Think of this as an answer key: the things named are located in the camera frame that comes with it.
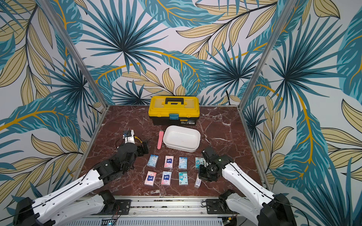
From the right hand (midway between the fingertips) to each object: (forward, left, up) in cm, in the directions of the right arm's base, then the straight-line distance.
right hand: (199, 177), depth 79 cm
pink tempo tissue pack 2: (+1, +28, -2) cm, 28 cm away
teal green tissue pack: (0, +9, -3) cm, 10 cm away
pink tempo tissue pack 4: (-3, +1, -1) cm, 3 cm away
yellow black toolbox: (+40, +14, +12) cm, 44 cm away
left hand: (+15, +32, +14) cm, 38 cm away
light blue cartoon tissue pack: (+12, +28, -3) cm, 30 cm away
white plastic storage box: (+29, +9, -6) cm, 31 cm away
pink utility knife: (+28, +24, -4) cm, 37 cm away
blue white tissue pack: (+9, +9, -2) cm, 13 cm away
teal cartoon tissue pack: (+10, -1, -3) cm, 11 cm away
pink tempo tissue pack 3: (0, +19, -2) cm, 19 cm away
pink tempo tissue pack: (+10, +18, -3) cm, 20 cm away
